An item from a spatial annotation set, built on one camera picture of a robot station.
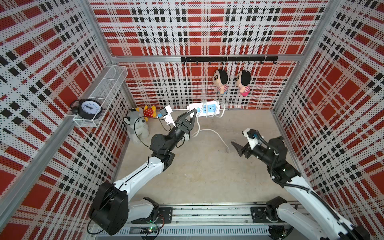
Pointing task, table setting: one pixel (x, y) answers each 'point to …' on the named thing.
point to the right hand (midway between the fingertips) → (239, 137)
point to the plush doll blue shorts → (220, 78)
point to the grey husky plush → (138, 129)
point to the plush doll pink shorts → (243, 79)
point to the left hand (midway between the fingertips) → (199, 110)
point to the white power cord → (199, 131)
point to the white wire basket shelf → (105, 93)
